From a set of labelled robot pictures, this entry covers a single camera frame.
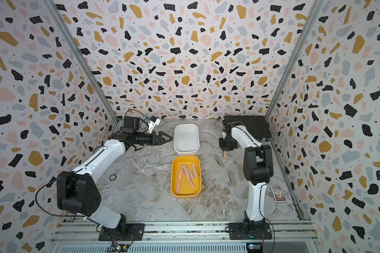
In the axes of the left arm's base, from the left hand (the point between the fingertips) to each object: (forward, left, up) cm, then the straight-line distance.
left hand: (168, 139), depth 81 cm
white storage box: (+17, -8, -21) cm, 28 cm away
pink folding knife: (-7, -8, -21) cm, 24 cm away
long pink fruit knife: (-10, -4, -23) cm, 26 cm away
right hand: (+6, -31, -17) cm, 36 cm away
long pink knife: (-13, -11, -23) cm, 28 cm away
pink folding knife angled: (-5, -13, -23) cm, 27 cm away
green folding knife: (+1, -28, -24) cm, 37 cm away
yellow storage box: (-18, -8, -22) cm, 30 cm away
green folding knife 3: (-20, -41, -24) cm, 52 cm away
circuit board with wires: (-43, +20, -24) cm, 53 cm away
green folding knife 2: (-11, -35, -24) cm, 43 cm away
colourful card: (-21, -58, -22) cm, 66 cm away
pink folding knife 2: (0, -32, -18) cm, 36 cm away
